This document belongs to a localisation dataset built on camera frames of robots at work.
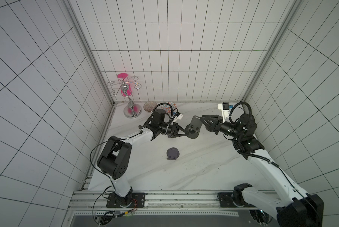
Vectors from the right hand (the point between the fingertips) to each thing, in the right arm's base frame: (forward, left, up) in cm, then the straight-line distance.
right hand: (202, 116), depth 68 cm
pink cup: (+27, +48, -7) cm, 55 cm away
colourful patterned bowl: (+7, +18, -3) cm, 20 cm away
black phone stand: (-4, +4, -7) cm, 9 cm away
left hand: (-3, +8, -13) cm, 16 cm away
